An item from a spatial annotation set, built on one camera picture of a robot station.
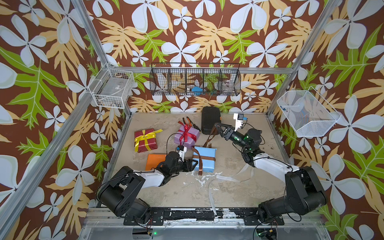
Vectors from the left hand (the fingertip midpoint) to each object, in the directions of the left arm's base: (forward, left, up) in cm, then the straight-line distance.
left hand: (195, 161), depth 88 cm
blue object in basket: (+37, -1, +23) cm, 44 cm away
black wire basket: (+48, 0, +25) cm, 54 cm away
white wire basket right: (+17, -63, +23) cm, 69 cm away
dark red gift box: (+13, +28, +1) cm, 30 cm away
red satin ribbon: (+19, +6, +2) cm, 20 cm away
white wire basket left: (+33, +49, +29) cm, 65 cm away
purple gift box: (+13, +3, 0) cm, 13 cm away
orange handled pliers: (+34, +3, -6) cm, 35 cm away
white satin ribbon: (-8, -19, -6) cm, 21 cm away
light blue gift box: (-4, -7, +1) cm, 8 cm away
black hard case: (+39, -12, -2) cm, 41 cm away
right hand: (+10, -10, +22) cm, 26 cm away
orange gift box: (0, +25, +1) cm, 25 cm away
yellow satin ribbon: (+16, +33, +2) cm, 37 cm away
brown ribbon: (+1, -3, +2) cm, 4 cm away
